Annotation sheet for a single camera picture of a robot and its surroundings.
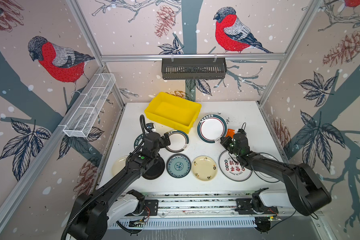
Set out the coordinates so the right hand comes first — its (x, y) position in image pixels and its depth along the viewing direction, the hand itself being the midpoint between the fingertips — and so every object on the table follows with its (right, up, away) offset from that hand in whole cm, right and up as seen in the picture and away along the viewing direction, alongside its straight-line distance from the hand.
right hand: (219, 138), depth 90 cm
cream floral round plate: (-10, -17, -3) cm, 20 cm away
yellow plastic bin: (-29, +17, +25) cm, 42 cm away
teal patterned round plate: (-25, -16, -2) cm, 30 cm away
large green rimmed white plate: (-4, +6, +7) cm, 10 cm away
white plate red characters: (+7, -18, -4) cm, 20 cm away
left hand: (-35, +4, -8) cm, 36 cm away
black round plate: (-38, -18, -3) cm, 43 cm away
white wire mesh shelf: (-72, +13, -17) cm, 75 cm away
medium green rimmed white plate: (-25, -4, +8) cm, 26 cm away
